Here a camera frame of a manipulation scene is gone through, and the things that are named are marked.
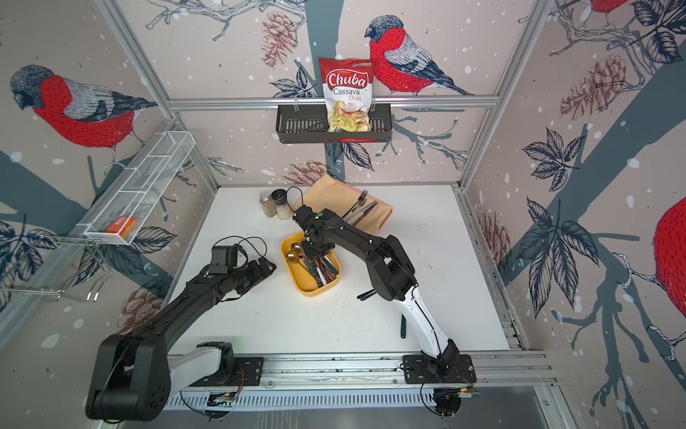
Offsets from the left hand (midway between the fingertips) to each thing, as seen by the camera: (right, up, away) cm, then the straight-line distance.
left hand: (271, 266), depth 88 cm
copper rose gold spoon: (+8, +4, +10) cm, 13 cm away
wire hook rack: (-32, +11, -28) cm, 44 cm away
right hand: (+13, +3, +6) cm, 15 cm away
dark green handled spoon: (+43, -18, -7) cm, 47 cm away
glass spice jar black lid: (-1, +23, +15) cm, 28 cm away
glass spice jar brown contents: (-7, +21, +16) cm, 27 cm away
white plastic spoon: (+19, 0, +7) cm, 20 cm away
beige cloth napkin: (+17, +26, +30) cm, 43 cm away
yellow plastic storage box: (+10, -6, +2) cm, 12 cm away
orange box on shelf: (-29, +15, -24) cm, 41 cm away
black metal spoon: (+32, -9, 0) cm, 33 cm away
